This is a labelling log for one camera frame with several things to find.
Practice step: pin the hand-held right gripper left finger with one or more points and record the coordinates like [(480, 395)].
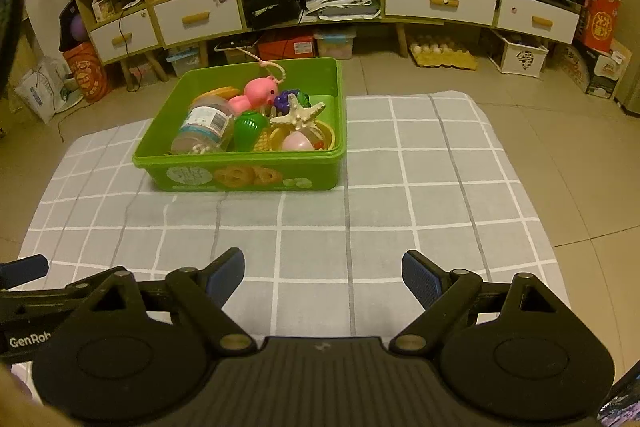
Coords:
[(227, 274)]

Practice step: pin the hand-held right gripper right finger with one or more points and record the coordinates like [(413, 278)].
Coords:
[(422, 277)]

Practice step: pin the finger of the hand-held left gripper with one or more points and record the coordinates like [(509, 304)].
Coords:
[(45, 302), (25, 271)]

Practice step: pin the green plastic box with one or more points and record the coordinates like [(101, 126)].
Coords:
[(320, 172)]

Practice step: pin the toy corn cob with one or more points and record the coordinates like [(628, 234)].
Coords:
[(250, 129)]

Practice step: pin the pink clear capsule ball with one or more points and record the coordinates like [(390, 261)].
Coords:
[(297, 142)]

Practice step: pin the clear plastic jar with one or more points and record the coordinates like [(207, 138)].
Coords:
[(205, 122)]

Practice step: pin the yellow toy bowl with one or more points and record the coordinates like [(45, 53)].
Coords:
[(325, 134)]

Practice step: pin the white starfish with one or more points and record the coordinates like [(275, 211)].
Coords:
[(297, 114)]

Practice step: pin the orange toy plate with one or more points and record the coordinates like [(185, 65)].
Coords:
[(220, 92)]

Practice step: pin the purple toy grapes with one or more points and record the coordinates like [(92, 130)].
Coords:
[(282, 99)]

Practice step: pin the grey checkered blanket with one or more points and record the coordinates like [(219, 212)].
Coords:
[(400, 207)]

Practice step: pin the white plastic bag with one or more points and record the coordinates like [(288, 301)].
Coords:
[(40, 89)]

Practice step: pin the red printed bucket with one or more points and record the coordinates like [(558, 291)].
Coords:
[(87, 72)]

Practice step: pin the blue-lidded storage box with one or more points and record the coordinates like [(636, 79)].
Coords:
[(182, 64)]

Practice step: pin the egg tray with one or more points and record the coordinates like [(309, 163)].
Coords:
[(442, 54)]

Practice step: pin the colourful screen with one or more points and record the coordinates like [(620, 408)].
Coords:
[(622, 407)]

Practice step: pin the white cutout crate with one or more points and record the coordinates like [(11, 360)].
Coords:
[(522, 59)]

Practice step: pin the clear storage box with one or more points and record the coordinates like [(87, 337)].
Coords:
[(335, 44)]

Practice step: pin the purple ball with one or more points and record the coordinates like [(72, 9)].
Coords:
[(78, 28)]

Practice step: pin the printed cardboard box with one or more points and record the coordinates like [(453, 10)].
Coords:
[(600, 72)]

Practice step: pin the small white carton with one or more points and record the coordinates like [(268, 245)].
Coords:
[(103, 9)]

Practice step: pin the black bag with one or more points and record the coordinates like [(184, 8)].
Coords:
[(272, 4)]

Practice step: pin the stack of folded cloths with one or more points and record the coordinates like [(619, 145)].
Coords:
[(340, 2)]

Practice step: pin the grey refrigerator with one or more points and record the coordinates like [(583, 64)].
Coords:
[(632, 57)]

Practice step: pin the red gift box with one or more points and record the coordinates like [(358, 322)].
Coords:
[(600, 22)]

